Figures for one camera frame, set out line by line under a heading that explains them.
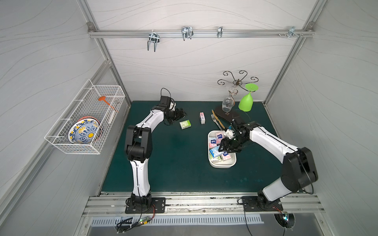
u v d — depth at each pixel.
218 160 0.85
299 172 0.46
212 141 0.91
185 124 1.04
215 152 0.84
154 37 0.78
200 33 0.77
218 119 1.11
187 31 0.77
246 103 0.88
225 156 0.85
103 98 0.80
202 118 1.05
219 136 0.91
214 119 1.11
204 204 0.75
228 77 0.94
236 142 0.73
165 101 0.80
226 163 0.85
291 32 0.77
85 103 0.70
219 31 0.73
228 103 0.91
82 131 0.62
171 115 0.85
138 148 0.54
